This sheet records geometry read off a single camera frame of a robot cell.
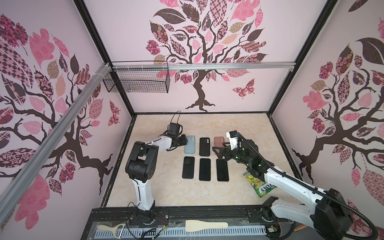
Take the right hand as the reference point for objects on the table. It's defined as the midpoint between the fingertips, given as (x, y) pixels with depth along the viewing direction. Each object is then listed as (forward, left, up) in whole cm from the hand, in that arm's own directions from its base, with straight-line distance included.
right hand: (218, 143), depth 78 cm
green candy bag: (-17, -23, -18) cm, 34 cm away
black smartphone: (-6, +7, -20) cm, 22 cm away
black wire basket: (+65, +59, -3) cm, 88 cm away
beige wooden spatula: (-35, +15, -20) cm, 43 cm away
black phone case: (+10, +6, -20) cm, 23 cm away
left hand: (+13, +20, -17) cm, 29 cm away
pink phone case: (+15, -4, -20) cm, 25 cm away
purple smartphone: (-6, -4, -20) cm, 22 cm away
